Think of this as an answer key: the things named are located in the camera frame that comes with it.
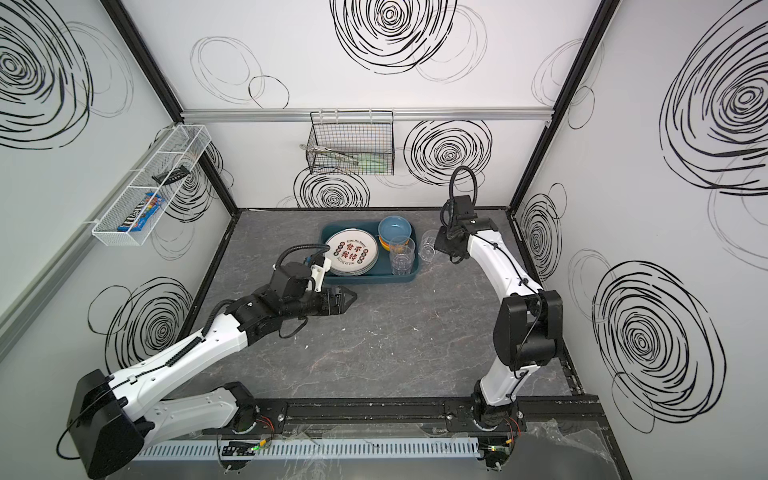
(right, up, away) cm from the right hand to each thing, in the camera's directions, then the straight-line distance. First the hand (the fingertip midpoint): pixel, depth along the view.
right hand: (441, 243), depth 89 cm
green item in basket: (-21, +24, -2) cm, 31 cm away
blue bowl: (-15, +5, +13) cm, 20 cm away
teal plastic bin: (-18, -10, +12) cm, 24 cm away
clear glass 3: (-4, -1, +5) cm, 6 cm away
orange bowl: (-17, -1, +12) cm, 20 cm away
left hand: (-26, -14, -14) cm, 32 cm away
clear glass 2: (-11, 0, +10) cm, 15 cm away
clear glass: (-11, -6, +8) cm, 15 cm away
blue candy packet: (-76, +8, -17) cm, 78 cm away
